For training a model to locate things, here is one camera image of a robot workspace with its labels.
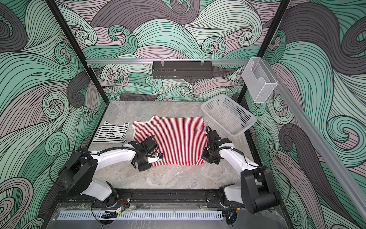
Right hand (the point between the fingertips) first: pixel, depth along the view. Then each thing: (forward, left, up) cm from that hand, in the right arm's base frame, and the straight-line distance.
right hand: (204, 159), depth 85 cm
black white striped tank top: (+19, +64, 0) cm, 67 cm away
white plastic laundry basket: (+38, -24, -2) cm, 45 cm away
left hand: (-1, +36, -2) cm, 36 cm away
